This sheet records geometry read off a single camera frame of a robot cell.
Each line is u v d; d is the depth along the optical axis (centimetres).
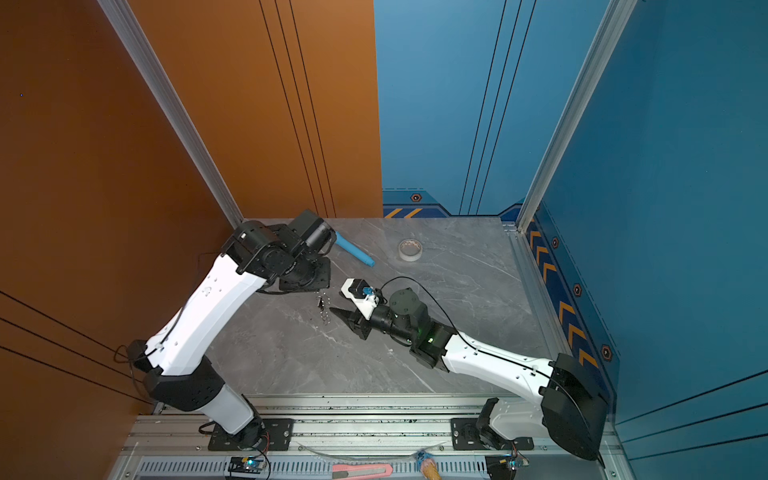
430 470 67
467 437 72
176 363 40
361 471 69
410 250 112
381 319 60
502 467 71
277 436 74
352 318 61
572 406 40
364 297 57
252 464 71
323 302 71
